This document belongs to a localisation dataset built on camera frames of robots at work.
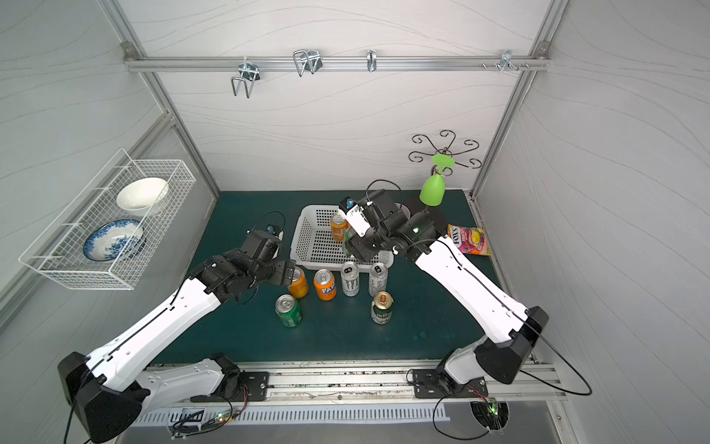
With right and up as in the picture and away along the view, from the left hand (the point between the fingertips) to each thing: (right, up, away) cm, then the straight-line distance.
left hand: (279, 263), depth 76 cm
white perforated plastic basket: (+4, +3, +28) cm, 28 cm away
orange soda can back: (+15, +10, +22) cm, 28 cm away
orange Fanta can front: (+12, -7, +6) cm, 15 cm away
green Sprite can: (+3, -13, 0) cm, 14 cm away
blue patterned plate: (-36, +8, -11) cm, 38 cm away
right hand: (+22, +8, -6) cm, 24 cm away
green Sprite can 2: (+20, +6, -15) cm, 26 cm away
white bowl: (-39, +19, 0) cm, 43 cm away
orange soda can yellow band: (+3, -10, +11) cm, 15 cm away
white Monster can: (+28, -5, +4) cm, 29 cm away
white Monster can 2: (+20, -5, +5) cm, 21 cm away
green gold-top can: (+29, -13, +2) cm, 32 cm away
